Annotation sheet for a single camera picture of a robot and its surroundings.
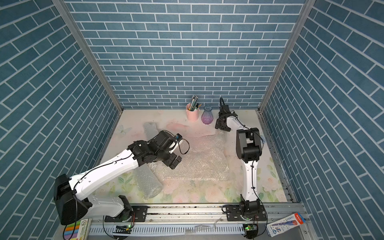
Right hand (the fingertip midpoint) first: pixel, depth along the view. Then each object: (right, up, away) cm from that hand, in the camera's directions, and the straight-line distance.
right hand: (222, 126), depth 108 cm
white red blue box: (+24, -46, -37) cm, 64 cm away
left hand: (-28, -15, -32) cm, 45 cm away
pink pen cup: (-23, +8, +1) cm, 24 cm away
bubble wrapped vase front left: (-43, -28, -31) cm, 61 cm away
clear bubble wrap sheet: (-14, -20, -14) cm, 29 cm away
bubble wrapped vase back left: (-50, -3, -6) cm, 51 cm away
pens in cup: (-21, +15, 0) cm, 26 cm away
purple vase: (-11, +7, -4) cm, 14 cm away
